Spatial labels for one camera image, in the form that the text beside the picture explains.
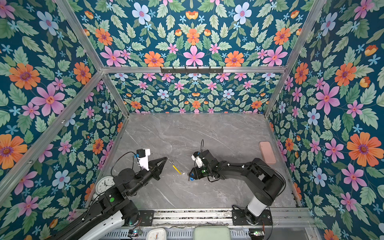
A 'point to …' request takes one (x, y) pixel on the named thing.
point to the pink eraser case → (267, 151)
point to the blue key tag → (191, 179)
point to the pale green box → (211, 232)
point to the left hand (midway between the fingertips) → (168, 157)
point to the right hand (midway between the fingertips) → (191, 173)
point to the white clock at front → (156, 234)
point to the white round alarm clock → (104, 183)
